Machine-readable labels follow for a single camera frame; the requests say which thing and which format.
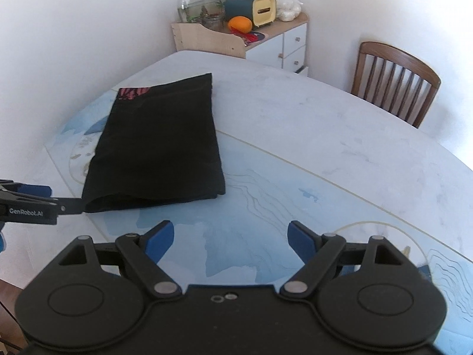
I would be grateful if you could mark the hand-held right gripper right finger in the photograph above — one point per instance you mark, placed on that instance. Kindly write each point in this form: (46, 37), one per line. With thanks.
(301, 238)

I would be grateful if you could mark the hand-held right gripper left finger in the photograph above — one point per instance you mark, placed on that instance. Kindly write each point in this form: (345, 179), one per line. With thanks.
(160, 238)

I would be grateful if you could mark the teal yellow tissue box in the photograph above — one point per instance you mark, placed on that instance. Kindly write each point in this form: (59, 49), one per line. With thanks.
(264, 9)

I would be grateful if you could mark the glass fish bowl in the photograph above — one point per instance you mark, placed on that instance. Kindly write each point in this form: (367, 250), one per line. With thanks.
(196, 0)

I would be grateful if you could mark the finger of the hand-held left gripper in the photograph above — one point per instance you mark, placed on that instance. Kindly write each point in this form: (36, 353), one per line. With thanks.
(72, 206)
(35, 190)

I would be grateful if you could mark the small metal plant pot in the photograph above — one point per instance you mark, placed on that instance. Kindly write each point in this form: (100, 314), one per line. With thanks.
(212, 22)

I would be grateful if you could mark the orange fruit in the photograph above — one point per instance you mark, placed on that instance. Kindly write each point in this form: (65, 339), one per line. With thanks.
(240, 24)

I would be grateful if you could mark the brown wooden chair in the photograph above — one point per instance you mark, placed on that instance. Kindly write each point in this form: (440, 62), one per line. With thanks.
(399, 53)

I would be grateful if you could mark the white plastic bag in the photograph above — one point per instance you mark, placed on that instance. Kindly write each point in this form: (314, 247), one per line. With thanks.
(290, 7)

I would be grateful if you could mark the small white drawer cabinet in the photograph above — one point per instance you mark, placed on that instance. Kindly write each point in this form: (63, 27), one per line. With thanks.
(273, 50)

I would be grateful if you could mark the red blue mat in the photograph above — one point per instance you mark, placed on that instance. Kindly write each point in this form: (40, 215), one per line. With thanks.
(253, 37)

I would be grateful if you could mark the black sweatshirt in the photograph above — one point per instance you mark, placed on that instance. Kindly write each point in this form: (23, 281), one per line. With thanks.
(159, 148)

